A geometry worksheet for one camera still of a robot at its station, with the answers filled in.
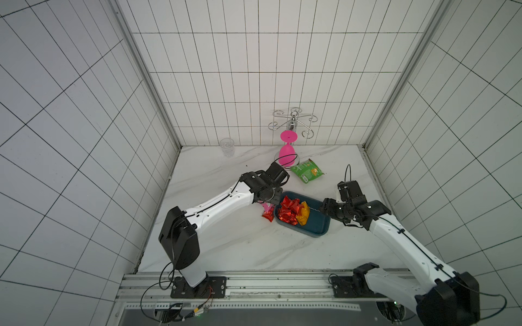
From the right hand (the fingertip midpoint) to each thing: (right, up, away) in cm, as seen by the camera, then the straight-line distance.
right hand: (317, 208), depth 82 cm
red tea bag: (-20, -5, +7) cm, 22 cm away
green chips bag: (+1, +14, +22) cm, 26 cm away
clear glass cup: (-44, +29, +35) cm, 63 cm away
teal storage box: (+2, -8, +6) cm, 10 cm away
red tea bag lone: (-9, 0, +5) cm, 10 cm away
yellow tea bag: (-5, -5, +4) cm, 8 cm away
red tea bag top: (-12, -3, +4) cm, 13 cm away
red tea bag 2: (-11, 0, +10) cm, 15 cm away
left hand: (-21, +4, -1) cm, 21 cm away
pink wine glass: (-11, +24, +11) cm, 28 cm away
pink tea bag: (-21, +2, -4) cm, 22 cm away
